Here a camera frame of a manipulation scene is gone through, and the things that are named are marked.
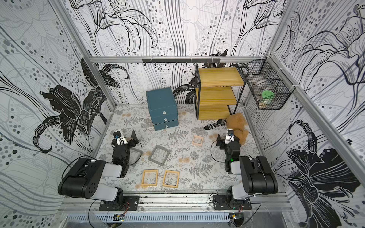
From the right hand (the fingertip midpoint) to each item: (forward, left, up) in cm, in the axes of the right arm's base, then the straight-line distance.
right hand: (228, 133), depth 91 cm
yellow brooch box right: (-27, +33, -6) cm, 43 cm away
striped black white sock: (+14, +2, -7) cm, 16 cm away
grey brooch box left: (-13, +61, -7) cm, 63 cm away
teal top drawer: (+10, +42, +11) cm, 44 cm away
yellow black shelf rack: (+33, +6, +10) cm, 35 cm away
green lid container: (+9, -19, +24) cm, 32 cm away
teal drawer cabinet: (+19, +45, +14) cm, 51 cm away
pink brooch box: (-1, +20, -8) cm, 22 cm away
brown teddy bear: (+8, -7, +1) cm, 11 cm away
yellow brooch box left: (-23, +53, -6) cm, 58 cm away
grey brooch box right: (-9, +50, -8) cm, 51 cm away
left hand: (-2, +64, +4) cm, 64 cm away
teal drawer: (+9, +43, +4) cm, 44 cm away
